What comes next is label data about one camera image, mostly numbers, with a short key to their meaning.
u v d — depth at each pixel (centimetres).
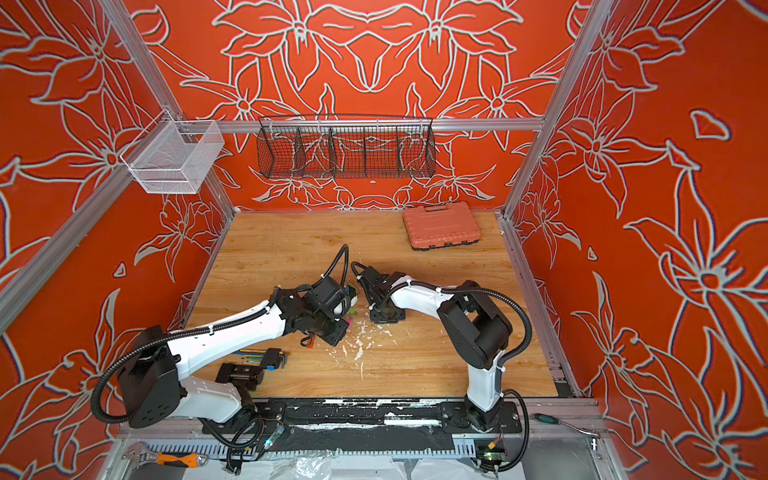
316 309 61
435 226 109
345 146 100
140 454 68
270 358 82
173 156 92
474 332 48
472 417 64
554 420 71
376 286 72
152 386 40
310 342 64
